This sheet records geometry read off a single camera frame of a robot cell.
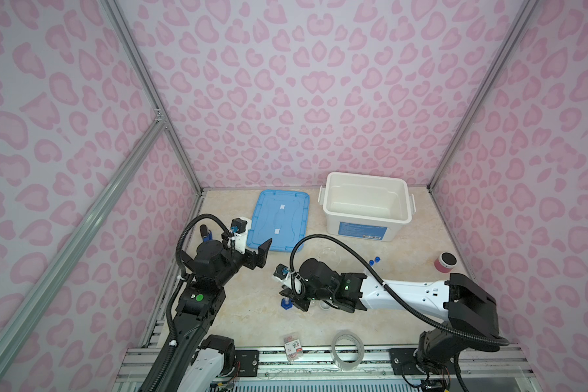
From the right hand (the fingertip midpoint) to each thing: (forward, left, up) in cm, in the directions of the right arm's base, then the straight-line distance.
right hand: (284, 287), depth 75 cm
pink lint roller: (+14, -57, -9) cm, 59 cm away
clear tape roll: (-14, -23, -11) cm, 30 cm away
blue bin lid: (+38, +5, -15) cm, 41 cm away
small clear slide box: (-14, -3, -12) cm, 19 cm away
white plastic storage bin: (+43, -34, -12) cm, 56 cm away
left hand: (+12, +8, +14) cm, 19 cm away
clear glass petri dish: (0, -13, +20) cm, 24 cm away
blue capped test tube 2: (+8, -28, +1) cm, 29 cm away
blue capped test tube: (+9, -29, +2) cm, 31 cm away
